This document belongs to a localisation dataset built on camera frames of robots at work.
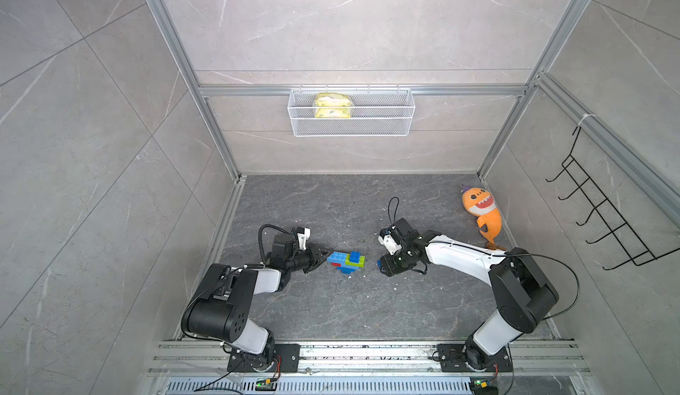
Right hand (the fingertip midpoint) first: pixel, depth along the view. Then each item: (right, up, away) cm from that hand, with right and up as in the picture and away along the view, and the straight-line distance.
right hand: (388, 267), depth 89 cm
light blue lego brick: (-14, -1, 0) cm, 14 cm away
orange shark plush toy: (+38, +21, +11) cm, 45 cm away
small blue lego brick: (-3, +1, +1) cm, 3 cm away
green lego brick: (-10, +2, -5) cm, 11 cm away
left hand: (-19, +6, -1) cm, 20 cm away
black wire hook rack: (+53, +14, -28) cm, 61 cm away
